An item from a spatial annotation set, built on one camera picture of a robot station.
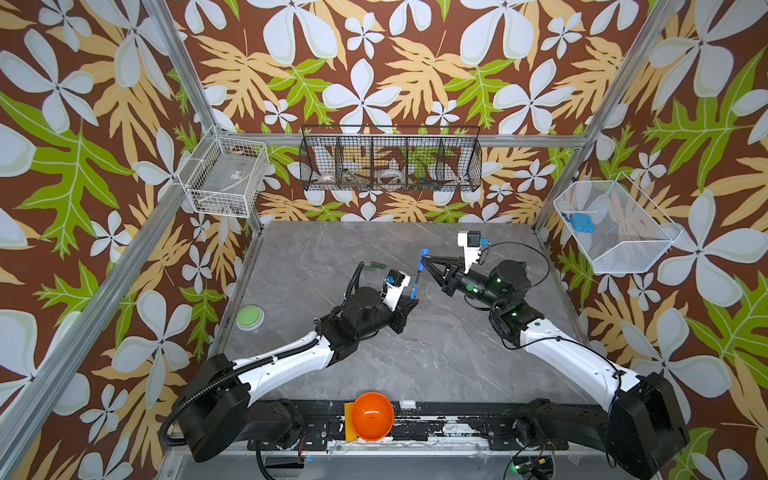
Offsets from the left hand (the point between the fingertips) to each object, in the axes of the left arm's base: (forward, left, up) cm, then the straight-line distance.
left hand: (414, 296), depth 76 cm
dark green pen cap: (+25, +8, -21) cm, 34 cm away
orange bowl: (-24, +11, -20) cm, 33 cm away
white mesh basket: (+15, -58, +10) cm, 60 cm away
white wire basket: (+33, +55, +13) cm, 66 cm away
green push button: (+4, +50, -20) cm, 54 cm away
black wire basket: (+47, +6, +10) cm, 49 cm away
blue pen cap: (+4, -2, +13) cm, 14 cm away
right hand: (+2, -1, +11) cm, 12 cm away
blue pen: (-3, +1, +10) cm, 10 cm away
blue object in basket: (+23, -51, +5) cm, 56 cm away
